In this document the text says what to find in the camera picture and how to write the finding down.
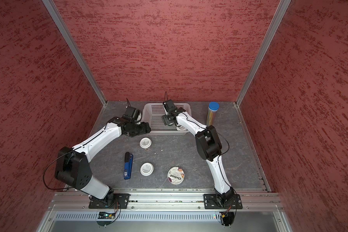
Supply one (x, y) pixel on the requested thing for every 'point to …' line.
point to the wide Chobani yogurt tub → (176, 175)
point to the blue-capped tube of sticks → (213, 108)
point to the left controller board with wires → (103, 215)
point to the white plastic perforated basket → (152, 113)
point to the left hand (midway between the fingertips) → (145, 133)
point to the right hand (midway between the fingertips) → (170, 119)
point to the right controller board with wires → (226, 217)
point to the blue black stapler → (128, 159)
